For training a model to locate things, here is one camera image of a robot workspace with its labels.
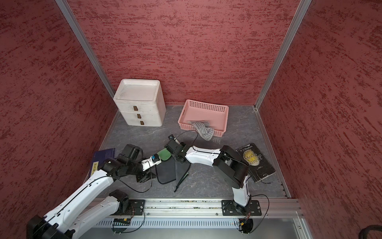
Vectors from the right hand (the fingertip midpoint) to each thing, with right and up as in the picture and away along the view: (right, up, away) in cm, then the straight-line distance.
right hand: (180, 152), depth 92 cm
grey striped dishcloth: (+16, +13, +3) cm, 21 cm away
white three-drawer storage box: (-24, +31, -2) cm, 40 cm away
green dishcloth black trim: (-6, -9, -5) cm, 12 cm away
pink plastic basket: (+26, +24, +22) cm, 42 cm away
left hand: (-14, -8, -14) cm, 21 cm away
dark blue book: (-52, -4, +1) cm, 52 cm away
